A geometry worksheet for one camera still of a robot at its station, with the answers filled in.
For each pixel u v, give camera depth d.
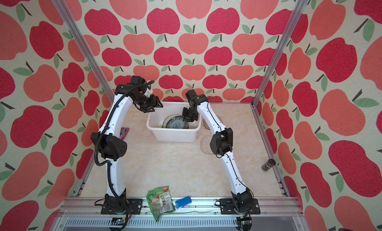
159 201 0.75
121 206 0.66
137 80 0.70
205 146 0.96
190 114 0.83
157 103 0.81
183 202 0.74
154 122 0.95
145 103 0.74
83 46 0.87
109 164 0.58
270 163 0.79
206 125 0.70
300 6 0.72
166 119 1.03
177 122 1.02
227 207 0.73
